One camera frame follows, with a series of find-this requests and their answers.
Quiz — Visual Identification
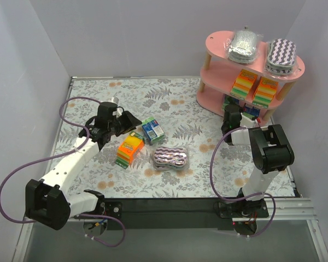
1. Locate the green blue sponge pack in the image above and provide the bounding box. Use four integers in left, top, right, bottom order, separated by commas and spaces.
223, 95, 239, 106
243, 104, 260, 121
142, 117, 165, 145

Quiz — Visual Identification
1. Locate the orange boxed sponge pack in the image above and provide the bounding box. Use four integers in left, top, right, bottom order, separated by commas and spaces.
252, 77, 278, 108
230, 69, 258, 99
115, 132, 145, 169

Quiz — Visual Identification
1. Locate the purple wavy sponge pack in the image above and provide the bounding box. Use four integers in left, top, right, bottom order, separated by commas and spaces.
265, 38, 297, 76
152, 147, 189, 171

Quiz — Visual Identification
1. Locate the silver scrubber sponge pack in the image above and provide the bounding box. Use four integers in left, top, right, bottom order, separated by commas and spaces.
224, 27, 263, 64

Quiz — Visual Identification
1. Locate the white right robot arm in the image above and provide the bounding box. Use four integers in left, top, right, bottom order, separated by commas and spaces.
218, 102, 295, 219

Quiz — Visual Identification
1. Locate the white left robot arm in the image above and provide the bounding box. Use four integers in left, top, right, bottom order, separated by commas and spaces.
25, 102, 142, 230

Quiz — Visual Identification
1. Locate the pink three-tier shelf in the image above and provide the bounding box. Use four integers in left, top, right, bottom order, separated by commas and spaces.
197, 31, 305, 126

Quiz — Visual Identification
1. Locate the floral table mat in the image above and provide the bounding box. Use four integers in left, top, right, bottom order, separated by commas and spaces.
45, 78, 296, 199

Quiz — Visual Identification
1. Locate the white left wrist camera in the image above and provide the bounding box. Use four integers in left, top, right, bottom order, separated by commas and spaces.
110, 97, 124, 117

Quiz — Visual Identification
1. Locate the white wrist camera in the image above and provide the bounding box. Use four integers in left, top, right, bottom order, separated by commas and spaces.
240, 114, 260, 128
110, 97, 124, 117

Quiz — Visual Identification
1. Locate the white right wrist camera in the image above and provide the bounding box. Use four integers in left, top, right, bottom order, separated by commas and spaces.
240, 114, 260, 128

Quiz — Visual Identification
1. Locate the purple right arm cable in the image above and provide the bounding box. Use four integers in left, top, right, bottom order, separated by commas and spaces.
209, 125, 277, 238

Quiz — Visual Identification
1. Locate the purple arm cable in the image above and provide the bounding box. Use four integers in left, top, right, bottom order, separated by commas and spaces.
0, 97, 126, 248
209, 125, 277, 238

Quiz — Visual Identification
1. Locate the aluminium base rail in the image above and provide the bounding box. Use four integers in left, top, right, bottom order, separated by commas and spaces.
13, 198, 328, 261

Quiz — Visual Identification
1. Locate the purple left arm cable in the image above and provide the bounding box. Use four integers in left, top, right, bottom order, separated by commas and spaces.
0, 97, 126, 248

